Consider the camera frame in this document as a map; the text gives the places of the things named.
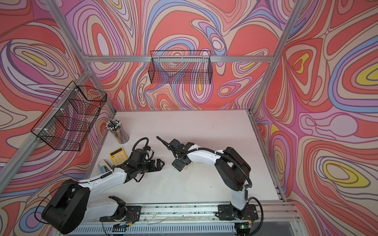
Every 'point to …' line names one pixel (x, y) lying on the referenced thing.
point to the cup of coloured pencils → (114, 126)
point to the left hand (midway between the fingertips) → (160, 165)
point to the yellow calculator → (118, 156)
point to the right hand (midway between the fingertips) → (185, 163)
